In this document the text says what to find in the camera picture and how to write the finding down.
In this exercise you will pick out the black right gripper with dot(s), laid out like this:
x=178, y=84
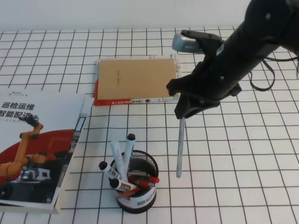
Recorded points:
x=212, y=79

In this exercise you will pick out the silver grey pen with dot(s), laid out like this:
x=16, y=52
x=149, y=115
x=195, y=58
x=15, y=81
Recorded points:
x=180, y=147

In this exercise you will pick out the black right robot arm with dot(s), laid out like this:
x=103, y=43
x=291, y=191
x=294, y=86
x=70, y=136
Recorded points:
x=268, y=24

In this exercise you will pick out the black mesh pen holder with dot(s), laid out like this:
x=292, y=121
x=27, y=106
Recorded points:
x=141, y=163

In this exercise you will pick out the red pen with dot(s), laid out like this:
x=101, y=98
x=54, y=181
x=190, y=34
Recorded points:
x=128, y=193
x=143, y=181

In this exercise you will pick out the red pen lower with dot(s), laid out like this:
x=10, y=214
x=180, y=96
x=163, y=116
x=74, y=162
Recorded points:
x=128, y=193

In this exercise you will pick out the brown kraft notebook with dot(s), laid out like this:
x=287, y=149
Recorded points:
x=130, y=79

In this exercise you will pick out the white marker tall black cap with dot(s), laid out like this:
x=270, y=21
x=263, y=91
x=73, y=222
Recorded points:
x=129, y=146

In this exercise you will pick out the white marker without cap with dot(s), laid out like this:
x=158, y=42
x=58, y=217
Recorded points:
x=118, y=160

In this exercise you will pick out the white marker left black cap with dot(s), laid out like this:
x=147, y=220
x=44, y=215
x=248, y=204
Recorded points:
x=108, y=170

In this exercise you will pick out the white marker lower black cap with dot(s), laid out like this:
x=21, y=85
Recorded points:
x=121, y=186

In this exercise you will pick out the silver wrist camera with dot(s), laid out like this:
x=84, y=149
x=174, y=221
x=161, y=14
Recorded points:
x=185, y=44

